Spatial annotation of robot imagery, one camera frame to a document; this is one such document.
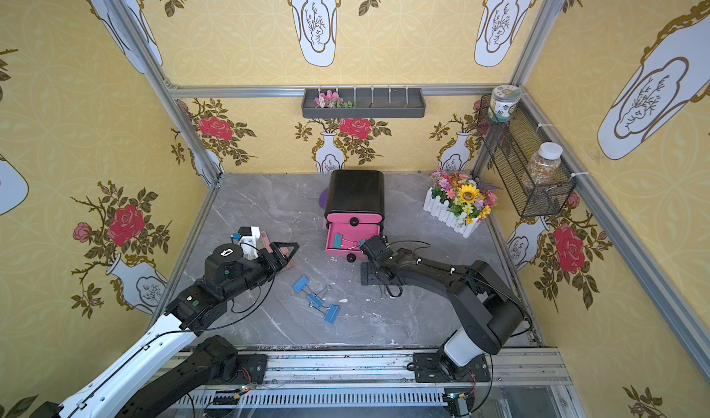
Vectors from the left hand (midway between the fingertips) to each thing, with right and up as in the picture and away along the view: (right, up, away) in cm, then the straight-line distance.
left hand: (286, 248), depth 74 cm
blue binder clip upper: (+1, -14, +14) cm, 20 cm away
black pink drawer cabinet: (+18, +9, +14) cm, 25 cm away
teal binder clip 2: (+20, -1, +18) cm, 27 cm away
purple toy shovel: (+5, +14, +39) cm, 41 cm away
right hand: (+27, -11, +18) cm, 34 cm away
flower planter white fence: (+52, +13, +16) cm, 56 cm away
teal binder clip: (+12, -1, +17) cm, 21 cm away
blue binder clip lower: (+12, -21, +7) cm, 25 cm away
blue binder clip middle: (+6, -18, +11) cm, 22 cm away
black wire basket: (+74, +33, +25) cm, 85 cm away
